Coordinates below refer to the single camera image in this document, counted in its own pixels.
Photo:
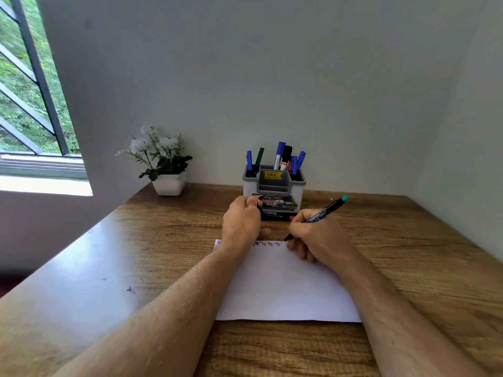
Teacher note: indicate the person's left hand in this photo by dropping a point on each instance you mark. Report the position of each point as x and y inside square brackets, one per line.
[239, 227]

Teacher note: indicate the person's right hand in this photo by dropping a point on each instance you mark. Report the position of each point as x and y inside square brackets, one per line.
[322, 239]

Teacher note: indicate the pile of assorted markers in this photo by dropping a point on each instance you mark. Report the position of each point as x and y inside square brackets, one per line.
[275, 215]

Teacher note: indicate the white paper sheet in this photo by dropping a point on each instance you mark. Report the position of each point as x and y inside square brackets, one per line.
[283, 290]

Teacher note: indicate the green capped black marker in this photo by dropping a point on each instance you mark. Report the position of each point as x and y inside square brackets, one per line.
[259, 157]

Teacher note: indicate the blue capped white label marker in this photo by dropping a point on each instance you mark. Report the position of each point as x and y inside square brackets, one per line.
[279, 151]

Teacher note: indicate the white barrel black cap marker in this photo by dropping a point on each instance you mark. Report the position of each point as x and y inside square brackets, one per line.
[287, 153]

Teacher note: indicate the person's right forearm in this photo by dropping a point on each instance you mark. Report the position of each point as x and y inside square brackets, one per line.
[404, 329]

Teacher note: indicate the person's left forearm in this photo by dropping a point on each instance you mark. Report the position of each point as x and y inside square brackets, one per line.
[157, 325]

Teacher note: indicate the grey white desk organizer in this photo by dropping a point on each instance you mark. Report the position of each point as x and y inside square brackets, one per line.
[275, 186]

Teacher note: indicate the white square flower pot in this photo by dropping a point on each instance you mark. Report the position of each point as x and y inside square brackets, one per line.
[169, 185]

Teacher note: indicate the artificial white flower plant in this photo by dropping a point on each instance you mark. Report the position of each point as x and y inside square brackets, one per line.
[165, 153]

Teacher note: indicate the window with dark bars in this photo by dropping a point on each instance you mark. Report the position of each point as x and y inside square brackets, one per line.
[39, 166]

